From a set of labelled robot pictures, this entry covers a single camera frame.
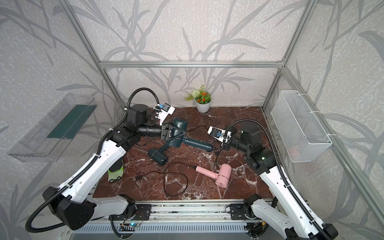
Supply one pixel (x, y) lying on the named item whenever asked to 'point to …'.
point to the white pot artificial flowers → (202, 98)
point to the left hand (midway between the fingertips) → (182, 133)
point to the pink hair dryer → (222, 176)
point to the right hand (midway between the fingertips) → (214, 127)
